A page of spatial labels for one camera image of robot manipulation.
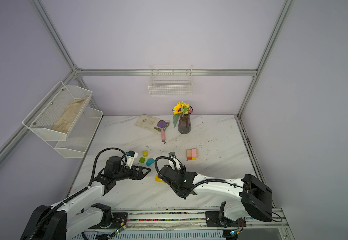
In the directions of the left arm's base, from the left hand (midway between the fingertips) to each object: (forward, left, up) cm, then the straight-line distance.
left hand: (145, 170), depth 83 cm
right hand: (0, -15, +4) cm, 16 cm away
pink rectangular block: (+14, -29, -4) cm, 33 cm away
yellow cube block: (+15, +3, -7) cm, 17 cm away
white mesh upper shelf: (+18, +47, +23) cm, 55 cm away
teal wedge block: (+9, 0, -7) cm, 12 cm away
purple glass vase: (+34, -23, +1) cm, 41 cm away
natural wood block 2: (+13, -26, -5) cm, 30 cm away
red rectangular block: (+12, -26, -7) cm, 30 cm away
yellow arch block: (-12, -10, +18) cm, 24 cm away
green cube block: (+11, +5, -7) cm, 14 cm away
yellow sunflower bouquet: (+32, -20, +18) cm, 42 cm away
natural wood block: (+16, -26, -6) cm, 31 cm away
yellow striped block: (+11, -29, -7) cm, 32 cm away
